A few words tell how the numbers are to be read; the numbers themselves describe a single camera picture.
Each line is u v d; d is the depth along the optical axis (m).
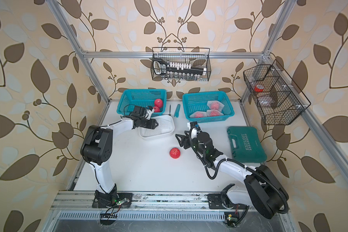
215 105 1.08
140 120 0.79
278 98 0.74
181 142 0.74
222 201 0.66
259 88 0.81
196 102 1.16
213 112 1.04
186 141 0.72
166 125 1.02
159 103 1.12
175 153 0.86
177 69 0.83
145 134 0.98
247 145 0.89
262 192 0.41
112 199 0.67
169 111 1.15
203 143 0.62
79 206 0.74
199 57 0.91
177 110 1.16
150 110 0.91
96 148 0.52
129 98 1.18
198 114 1.02
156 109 1.07
